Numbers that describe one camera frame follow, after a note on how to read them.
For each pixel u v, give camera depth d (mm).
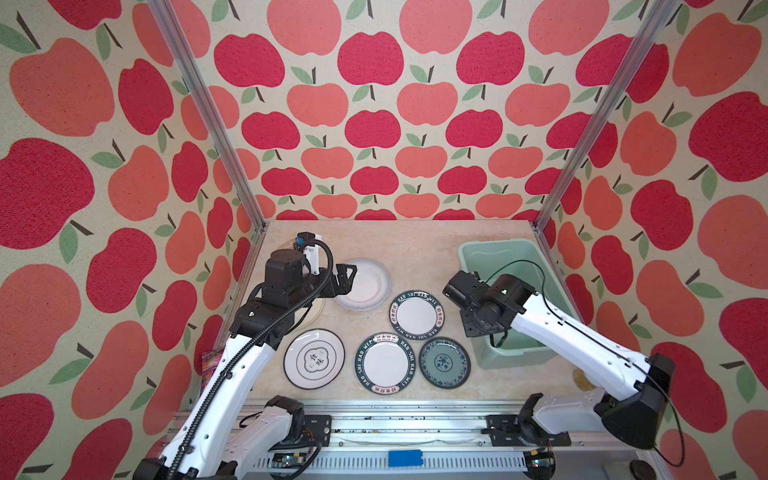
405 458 702
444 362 859
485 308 509
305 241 598
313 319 935
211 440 383
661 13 692
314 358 862
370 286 1018
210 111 867
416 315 958
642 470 613
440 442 733
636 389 395
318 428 749
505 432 726
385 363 841
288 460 716
